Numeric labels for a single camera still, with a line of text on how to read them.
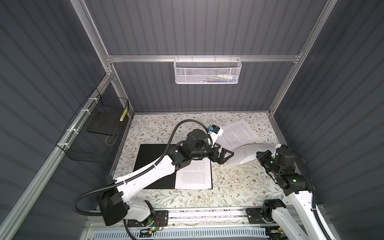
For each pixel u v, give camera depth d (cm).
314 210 45
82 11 70
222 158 59
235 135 108
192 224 73
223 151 58
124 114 82
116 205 38
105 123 76
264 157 67
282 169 55
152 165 47
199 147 56
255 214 74
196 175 89
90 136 72
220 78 92
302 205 47
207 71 111
